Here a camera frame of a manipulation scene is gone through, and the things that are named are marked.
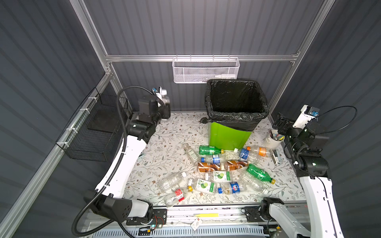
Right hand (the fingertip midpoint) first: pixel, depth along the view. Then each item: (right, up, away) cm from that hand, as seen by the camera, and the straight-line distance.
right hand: (292, 117), depth 62 cm
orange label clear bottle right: (+1, -20, +30) cm, 36 cm away
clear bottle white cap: (-55, -34, +18) cm, 68 cm away
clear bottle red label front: (-51, -40, +13) cm, 65 cm away
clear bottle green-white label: (-43, -22, +27) cm, 55 cm away
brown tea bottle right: (-20, -27, +23) cm, 40 cm away
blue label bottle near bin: (-10, -21, +28) cm, 37 cm away
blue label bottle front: (-21, -36, +15) cm, 44 cm away
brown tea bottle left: (-34, -28, +23) cm, 50 cm away
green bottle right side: (-5, -31, +20) cm, 37 cm away
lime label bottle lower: (-37, -37, +18) cm, 55 cm away
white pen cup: (+7, -12, +26) cm, 30 cm away
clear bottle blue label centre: (-29, -24, +26) cm, 46 cm away
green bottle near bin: (-32, -19, +30) cm, 47 cm away
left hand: (-57, +7, +8) cm, 58 cm away
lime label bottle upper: (-27, -32, +21) cm, 47 cm away
